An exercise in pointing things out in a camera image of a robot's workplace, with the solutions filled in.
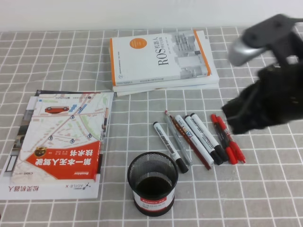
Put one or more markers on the white stacked book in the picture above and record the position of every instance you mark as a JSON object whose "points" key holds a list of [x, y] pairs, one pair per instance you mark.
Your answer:
{"points": [[208, 78], [204, 86]]}

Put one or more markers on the white board marker black cap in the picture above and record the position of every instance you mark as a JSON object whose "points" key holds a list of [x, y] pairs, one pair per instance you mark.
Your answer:
{"points": [[173, 152]]}

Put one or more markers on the white middle stacked book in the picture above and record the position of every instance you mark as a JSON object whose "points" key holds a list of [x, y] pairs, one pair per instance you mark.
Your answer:
{"points": [[208, 78]]}

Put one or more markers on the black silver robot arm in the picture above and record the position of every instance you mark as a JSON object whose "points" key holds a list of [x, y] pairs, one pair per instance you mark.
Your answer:
{"points": [[274, 34]]}

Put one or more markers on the white paint marker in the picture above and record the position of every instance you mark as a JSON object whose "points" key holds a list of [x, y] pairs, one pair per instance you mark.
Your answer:
{"points": [[193, 138]]}

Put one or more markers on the red white map cover book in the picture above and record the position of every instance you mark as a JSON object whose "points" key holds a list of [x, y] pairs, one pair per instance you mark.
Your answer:
{"points": [[63, 139]]}

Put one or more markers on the red ballpoint pen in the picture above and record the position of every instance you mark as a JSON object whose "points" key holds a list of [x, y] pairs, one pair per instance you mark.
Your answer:
{"points": [[232, 144]]}

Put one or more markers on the grey translucent pen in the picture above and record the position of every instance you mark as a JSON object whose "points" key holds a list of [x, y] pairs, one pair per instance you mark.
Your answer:
{"points": [[175, 134]]}

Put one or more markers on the red black marker pen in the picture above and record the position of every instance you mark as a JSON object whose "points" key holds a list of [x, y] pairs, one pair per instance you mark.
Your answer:
{"points": [[226, 152]]}

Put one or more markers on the black mesh pen holder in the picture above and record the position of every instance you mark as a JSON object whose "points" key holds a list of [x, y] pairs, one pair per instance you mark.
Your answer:
{"points": [[153, 177]]}

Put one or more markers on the white orange ROS book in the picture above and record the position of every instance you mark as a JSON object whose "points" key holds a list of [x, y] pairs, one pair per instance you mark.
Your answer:
{"points": [[161, 56]]}

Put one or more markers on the white bottom stacked book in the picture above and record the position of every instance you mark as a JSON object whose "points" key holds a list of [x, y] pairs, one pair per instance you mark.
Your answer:
{"points": [[204, 86]]}

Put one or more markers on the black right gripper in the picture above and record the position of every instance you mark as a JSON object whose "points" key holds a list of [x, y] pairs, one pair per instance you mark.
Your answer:
{"points": [[275, 98]]}

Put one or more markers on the dark red pencil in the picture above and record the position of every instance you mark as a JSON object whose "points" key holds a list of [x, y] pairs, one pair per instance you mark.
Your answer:
{"points": [[186, 138]]}

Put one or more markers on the white Agilex robotics brochure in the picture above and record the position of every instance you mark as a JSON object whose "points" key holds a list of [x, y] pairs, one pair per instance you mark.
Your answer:
{"points": [[44, 191]]}

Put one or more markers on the grey checked tablecloth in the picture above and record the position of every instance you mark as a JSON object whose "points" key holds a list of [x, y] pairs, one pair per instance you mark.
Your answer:
{"points": [[265, 191]]}

